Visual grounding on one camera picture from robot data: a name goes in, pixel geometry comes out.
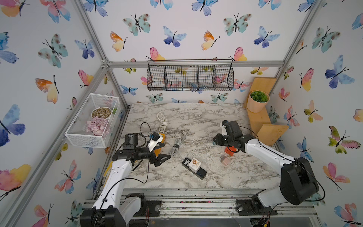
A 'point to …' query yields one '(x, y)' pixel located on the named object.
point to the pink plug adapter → (226, 161)
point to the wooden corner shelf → (269, 134)
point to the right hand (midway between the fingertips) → (215, 138)
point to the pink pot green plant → (257, 101)
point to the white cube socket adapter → (194, 165)
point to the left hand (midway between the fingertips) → (166, 149)
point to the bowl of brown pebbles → (101, 112)
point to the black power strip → (201, 173)
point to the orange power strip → (157, 151)
